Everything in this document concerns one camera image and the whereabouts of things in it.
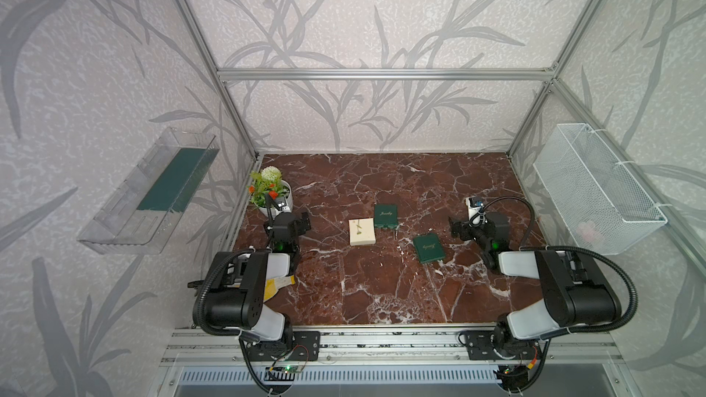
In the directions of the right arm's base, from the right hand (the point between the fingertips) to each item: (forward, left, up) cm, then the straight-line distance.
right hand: (463, 212), depth 95 cm
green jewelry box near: (-12, +13, -2) cm, 18 cm away
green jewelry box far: (+1, +27, -4) cm, 27 cm away
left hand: (0, +61, +2) cm, 61 cm away
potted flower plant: (+7, +67, +10) cm, 68 cm away
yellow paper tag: (-23, +63, -5) cm, 67 cm away
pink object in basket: (-15, -27, +14) cm, 34 cm away
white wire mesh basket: (-16, -22, +28) cm, 39 cm away
